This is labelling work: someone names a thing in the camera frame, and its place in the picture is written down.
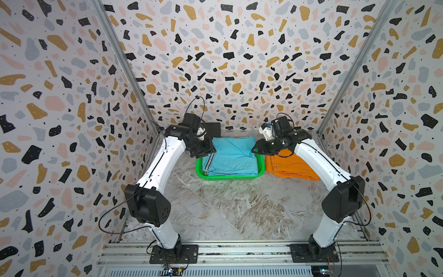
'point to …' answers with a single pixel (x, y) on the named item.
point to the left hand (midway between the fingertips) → (215, 150)
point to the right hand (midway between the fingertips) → (254, 150)
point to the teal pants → (233, 157)
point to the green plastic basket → (201, 172)
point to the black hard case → (213, 129)
